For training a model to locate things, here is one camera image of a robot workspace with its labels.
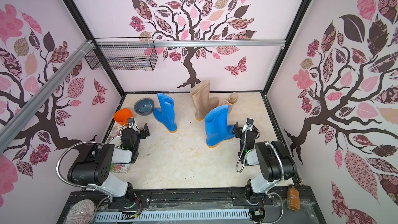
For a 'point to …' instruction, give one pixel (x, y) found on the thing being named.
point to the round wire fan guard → (82, 212)
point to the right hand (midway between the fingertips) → (246, 122)
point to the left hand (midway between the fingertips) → (140, 127)
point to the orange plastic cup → (121, 116)
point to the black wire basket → (125, 57)
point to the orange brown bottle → (293, 198)
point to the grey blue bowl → (144, 106)
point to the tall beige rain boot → (203, 103)
